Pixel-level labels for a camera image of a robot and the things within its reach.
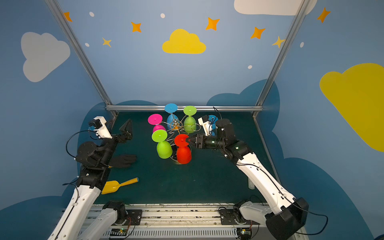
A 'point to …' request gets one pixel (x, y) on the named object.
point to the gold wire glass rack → (173, 129)
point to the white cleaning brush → (250, 185)
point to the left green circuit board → (119, 232)
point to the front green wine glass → (164, 149)
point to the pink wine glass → (155, 119)
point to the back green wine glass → (189, 123)
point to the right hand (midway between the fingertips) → (189, 139)
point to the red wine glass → (184, 153)
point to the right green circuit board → (242, 231)
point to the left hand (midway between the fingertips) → (119, 119)
